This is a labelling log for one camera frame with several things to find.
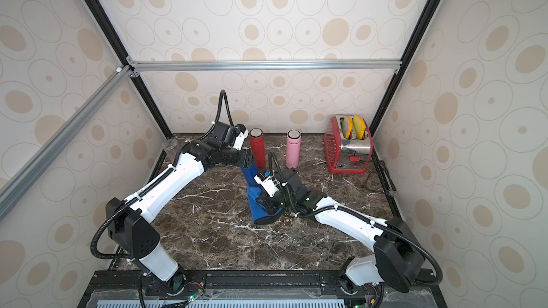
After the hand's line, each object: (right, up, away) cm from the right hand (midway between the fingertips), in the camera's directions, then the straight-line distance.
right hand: (256, 203), depth 77 cm
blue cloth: (0, -2, -2) cm, 2 cm away
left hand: (-1, +17, +3) cm, 18 cm away
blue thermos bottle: (-3, +10, +8) cm, 13 cm away
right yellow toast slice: (+44, +31, +18) cm, 57 cm away
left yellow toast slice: (+39, +31, +20) cm, 54 cm away
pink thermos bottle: (+14, +23, +14) cm, 30 cm away
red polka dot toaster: (+38, +17, +20) cm, 46 cm away
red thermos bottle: (-1, +22, +17) cm, 28 cm away
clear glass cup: (-42, +22, +20) cm, 51 cm away
